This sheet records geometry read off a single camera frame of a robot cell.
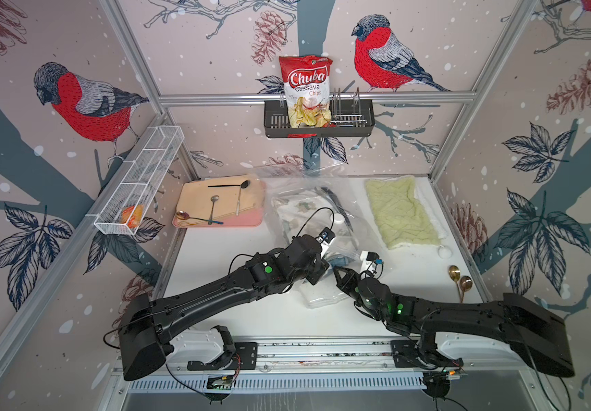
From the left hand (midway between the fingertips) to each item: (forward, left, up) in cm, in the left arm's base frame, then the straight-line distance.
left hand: (328, 253), depth 73 cm
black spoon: (+45, +36, -19) cm, 61 cm away
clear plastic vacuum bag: (+27, -1, -10) cm, 29 cm away
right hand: (-1, -1, -8) cm, 8 cm away
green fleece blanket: (+27, -33, -18) cm, 46 cm away
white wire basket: (+19, +60, +11) cm, 63 cm away
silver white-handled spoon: (+37, +37, -21) cm, 57 cm away
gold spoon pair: (-1, -49, -19) cm, 53 cm away
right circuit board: (-28, -32, -19) cm, 46 cm away
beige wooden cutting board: (+38, +53, -21) cm, 68 cm away
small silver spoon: (+38, +48, -21) cm, 65 cm away
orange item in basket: (+4, +52, +14) cm, 54 cm away
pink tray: (+28, +29, -20) cm, 45 cm away
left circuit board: (-29, +31, -21) cm, 47 cm away
